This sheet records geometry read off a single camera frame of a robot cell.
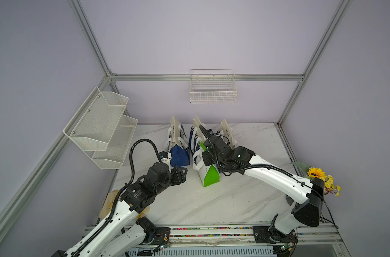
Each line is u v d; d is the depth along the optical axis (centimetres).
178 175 62
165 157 64
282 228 61
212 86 96
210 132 63
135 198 48
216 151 54
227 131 83
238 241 73
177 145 82
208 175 80
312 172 70
